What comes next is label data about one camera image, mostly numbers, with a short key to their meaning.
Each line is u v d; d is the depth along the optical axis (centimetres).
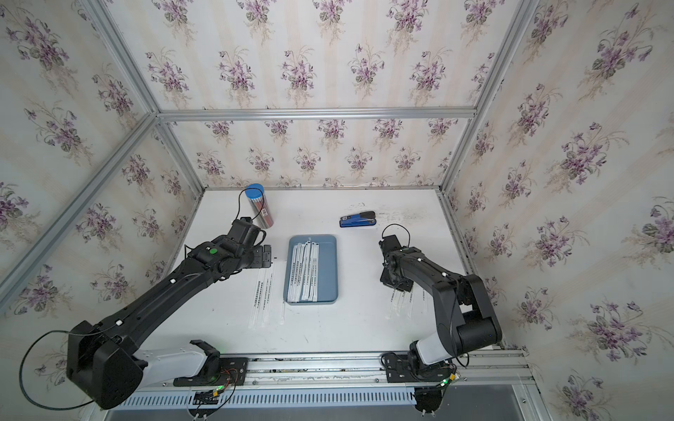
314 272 93
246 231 61
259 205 96
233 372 73
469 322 44
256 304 86
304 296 87
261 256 73
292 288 90
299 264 96
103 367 38
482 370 75
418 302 86
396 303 86
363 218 106
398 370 73
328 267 94
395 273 69
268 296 88
